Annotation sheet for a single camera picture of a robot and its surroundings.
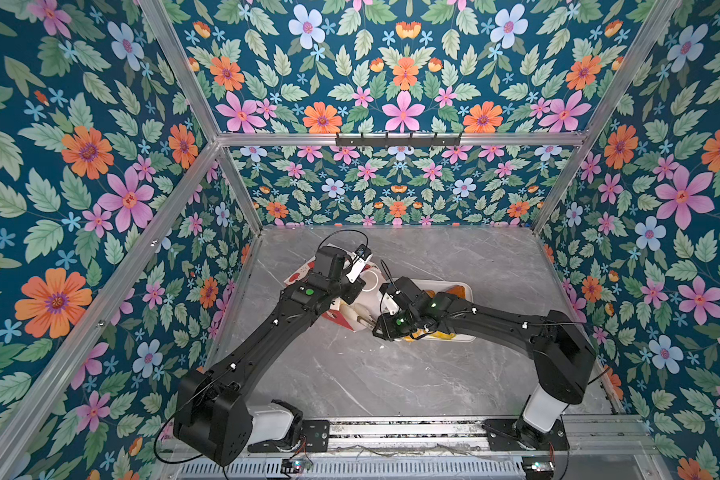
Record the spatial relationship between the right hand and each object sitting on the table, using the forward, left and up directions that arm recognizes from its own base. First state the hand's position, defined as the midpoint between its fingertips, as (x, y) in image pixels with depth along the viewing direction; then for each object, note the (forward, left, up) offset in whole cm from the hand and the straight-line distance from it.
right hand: (376, 329), depth 82 cm
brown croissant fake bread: (+17, -27, -7) cm, 33 cm away
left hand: (+12, +4, +13) cm, 18 cm away
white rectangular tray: (+22, -22, -12) cm, 33 cm away
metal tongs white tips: (+8, +5, -5) cm, 11 cm away
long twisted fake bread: (-7, -12, +11) cm, 18 cm away
